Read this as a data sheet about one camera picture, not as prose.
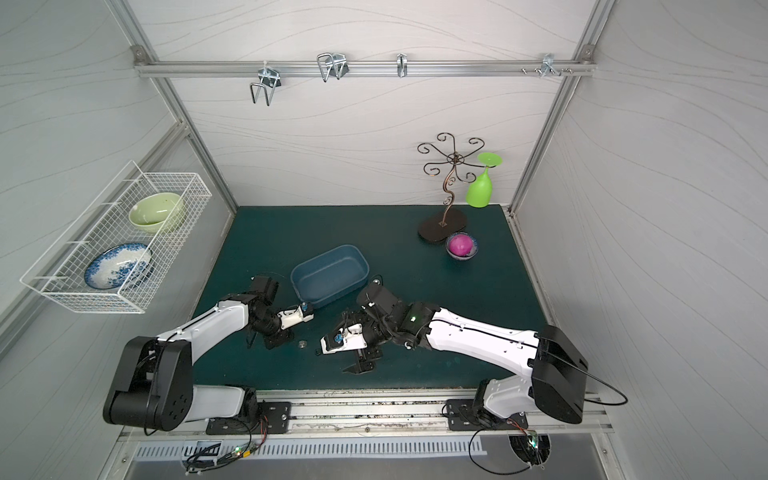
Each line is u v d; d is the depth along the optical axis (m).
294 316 0.79
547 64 0.77
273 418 0.74
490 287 1.01
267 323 0.74
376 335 0.62
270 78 0.79
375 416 0.75
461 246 1.01
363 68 0.79
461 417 0.74
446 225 1.14
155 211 0.73
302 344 0.84
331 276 0.99
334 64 0.76
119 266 0.64
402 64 0.73
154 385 0.42
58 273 0.56
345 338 0.58
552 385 0.40
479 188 0.95
